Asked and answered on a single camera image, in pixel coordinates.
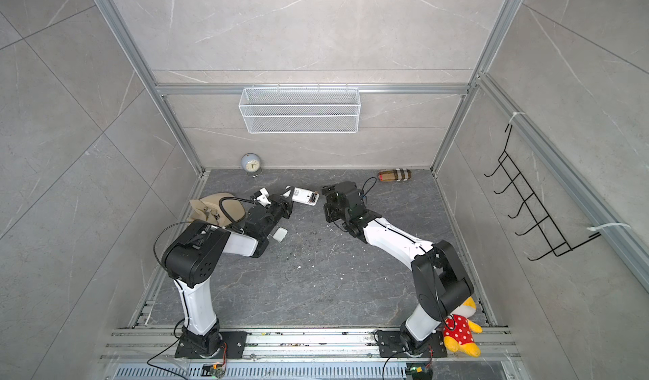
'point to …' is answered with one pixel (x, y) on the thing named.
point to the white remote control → (304, 196)
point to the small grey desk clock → (250, 163)
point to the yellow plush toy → (458, 329)
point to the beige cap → (222, 208)
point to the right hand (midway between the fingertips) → (317, 191)
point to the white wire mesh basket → (265, 111)
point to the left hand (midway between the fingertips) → (295, 182)
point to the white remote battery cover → (280, 234)
